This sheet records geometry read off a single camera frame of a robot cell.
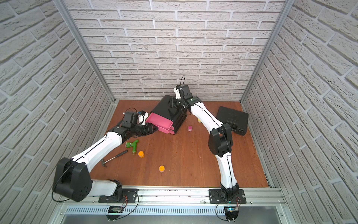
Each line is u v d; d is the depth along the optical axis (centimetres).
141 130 72
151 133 75
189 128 100
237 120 100
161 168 81
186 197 76
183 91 72
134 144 92
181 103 71
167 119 87
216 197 73
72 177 41
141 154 87
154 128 83
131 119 66
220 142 55
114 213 70
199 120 106
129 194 73
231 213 71
